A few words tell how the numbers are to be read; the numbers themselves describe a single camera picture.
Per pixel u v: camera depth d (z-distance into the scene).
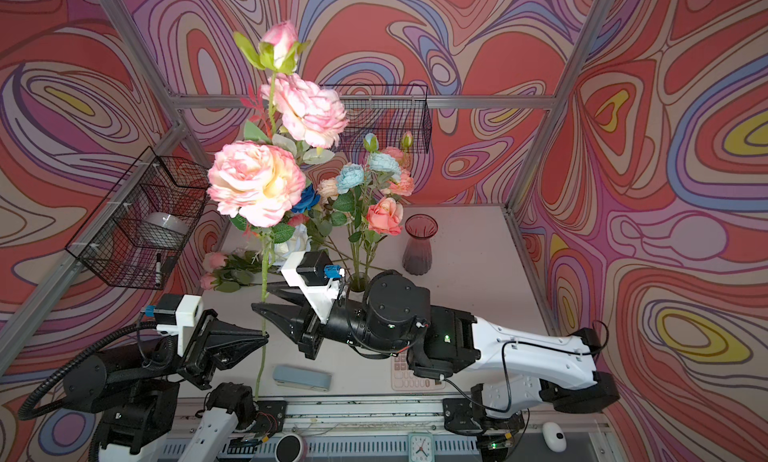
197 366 0.39
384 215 0.51
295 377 0.76
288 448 0.66
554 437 0.69
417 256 0.93
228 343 0.41
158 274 0.72
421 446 0.69
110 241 0.68
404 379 0.78
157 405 0.42
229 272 0.98
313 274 0.32
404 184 0.59
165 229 0.70
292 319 0.35
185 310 0.37
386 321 0.30
